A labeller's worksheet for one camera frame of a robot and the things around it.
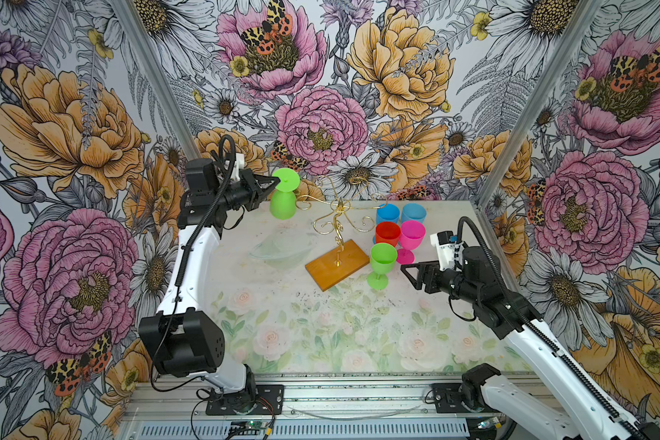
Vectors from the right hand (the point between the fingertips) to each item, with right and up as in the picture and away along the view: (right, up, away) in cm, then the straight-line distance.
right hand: (411, 275), depth 73 cm
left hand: (-34, +23, 0) cm, 41 cm away
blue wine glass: (-1, +18, +27) cm, 33 cm away
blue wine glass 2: (+8, +18, +27) cm, 33 cm away
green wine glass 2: (-4, +3, +18) cm, 19 cm away
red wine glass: (-2, +11, +22) cm, 24 cm away
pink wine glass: (+6, +10, +20) cm, 23 cm away
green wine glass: (-35, +20, +6) cm, 40 cm away
